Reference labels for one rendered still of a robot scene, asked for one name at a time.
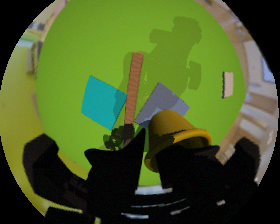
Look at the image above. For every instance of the beige flat square tile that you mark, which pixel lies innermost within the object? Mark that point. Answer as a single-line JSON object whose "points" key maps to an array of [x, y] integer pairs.
{"points": [[228, 79]]}

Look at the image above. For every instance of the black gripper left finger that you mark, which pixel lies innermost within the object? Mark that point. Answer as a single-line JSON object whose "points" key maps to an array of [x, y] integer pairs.
{"points": [[127, 160]]}

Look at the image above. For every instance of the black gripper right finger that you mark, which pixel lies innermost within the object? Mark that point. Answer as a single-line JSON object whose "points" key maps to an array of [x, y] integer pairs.
{"points": [[175, 159]]}

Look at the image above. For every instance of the brown flat bar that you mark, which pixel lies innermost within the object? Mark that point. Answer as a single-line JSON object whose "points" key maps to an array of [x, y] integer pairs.
{"points": [[131, 95]]}

